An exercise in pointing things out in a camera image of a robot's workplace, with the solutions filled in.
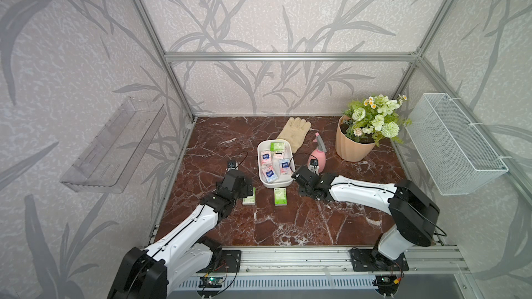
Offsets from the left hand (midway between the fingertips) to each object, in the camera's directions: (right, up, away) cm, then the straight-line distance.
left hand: (240, 181), depth 86 cm
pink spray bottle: (+34, +11, +4) cm, 36 cm away
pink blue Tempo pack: (+12, +2, +7) cm, 14 cm away
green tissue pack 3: (+17, -7, +1) cm, 18 cm away
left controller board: (-7, -31, -15) cm, 35 cm away
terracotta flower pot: (+48, +13, +6) cm, 50 cm away
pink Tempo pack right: (+19, +5, +10) cm, 22 cm away
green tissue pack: (+16, +14, +13) cm, 25 cm away
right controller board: (+55, -33, -13) cm, 66 cm away
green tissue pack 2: (+4, -8, 0) cm, 9 cm away
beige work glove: (+25, +21, +29) cm, 44 cm away
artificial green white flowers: (+53, +26, -8) cm, 60 cm away
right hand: (+27, -3, +3) cm, 27 cm away
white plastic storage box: (+15, +7, +15) cm, 22 cm away
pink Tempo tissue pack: (+10, +8, +13) cm, 18 cm away
